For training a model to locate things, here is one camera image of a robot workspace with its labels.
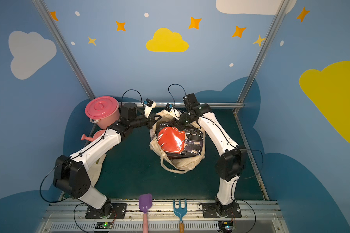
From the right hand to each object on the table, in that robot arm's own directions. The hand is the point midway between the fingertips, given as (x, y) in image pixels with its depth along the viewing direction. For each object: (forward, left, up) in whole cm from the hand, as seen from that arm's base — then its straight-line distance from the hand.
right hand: (174, 122), depth 82 cm
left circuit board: (-49, +32, -25) cm, 63 cm away
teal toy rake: (-41, -6, -23) cm, 47 cm away
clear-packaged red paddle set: (-11, -2, -5) cm, 12 cm away
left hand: (+1, +6, +5) cm, 8 cm away
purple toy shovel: (-39, +13, -23) cm, 47 cm away
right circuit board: (-45, -29, -26) cm, 60 cm away
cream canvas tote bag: (-24, -2, -6) cm, 24 cm away
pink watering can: (-4, +50, -13) cm, 51 cm away
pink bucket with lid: (+11, +47, -5) cm, 49 cm away
